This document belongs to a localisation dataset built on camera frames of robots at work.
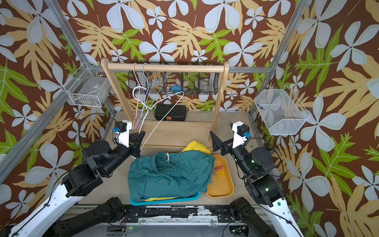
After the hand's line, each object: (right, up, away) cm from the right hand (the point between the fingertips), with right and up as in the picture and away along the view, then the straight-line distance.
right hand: (220, 127), depth 58 cm
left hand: (-31, -2, +2) cm, 31 cm away
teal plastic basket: (-29, -36, +12) cm, 48 cm away
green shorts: (-24, -24, +14) cm, 37 cm away
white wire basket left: (-72, +24, +29) cm, 81 cm away
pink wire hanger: (-53, +24, +56) cm, 81 cm away
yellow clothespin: (+8, -28, +31) cm, 42 cm away
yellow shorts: (-9, -11, +26) cm, 30 cm away
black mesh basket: (-23, +31, +43) cm, 58 cm away
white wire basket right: (+42, +8, +26) cm, 50 cm away
